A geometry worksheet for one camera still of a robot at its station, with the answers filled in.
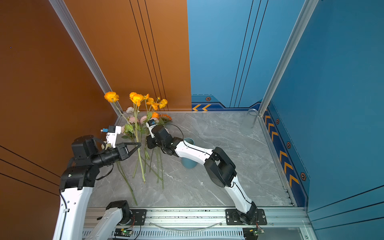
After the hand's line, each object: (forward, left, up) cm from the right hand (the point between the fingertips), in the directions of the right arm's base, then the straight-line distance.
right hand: (145, 137), depth 84 cm
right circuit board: (-43, -54, -19) cm, 72 cm away
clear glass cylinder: (+18, -65, -6) cm, 67 cm away
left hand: (-14, -5, +15) cm, 21 cm away
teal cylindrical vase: (-10, -23, -12) cm, 28 cm away
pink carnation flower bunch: (+24, +10, -10) cm, 28 cm away
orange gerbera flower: (+26, -6, -11) cm, 29 cm away
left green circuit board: (-42, +6, -18) cm, 47 cm away
